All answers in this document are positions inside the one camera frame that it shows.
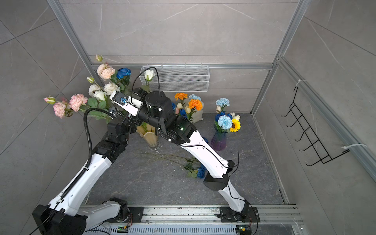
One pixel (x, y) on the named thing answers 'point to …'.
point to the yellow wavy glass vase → (148, 133)
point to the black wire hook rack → (322, 155)
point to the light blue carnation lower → (224, 121)
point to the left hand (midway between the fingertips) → (125, 118)
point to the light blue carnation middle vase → (193, 96)
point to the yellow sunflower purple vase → (236, 125)
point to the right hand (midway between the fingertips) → (126, 99)
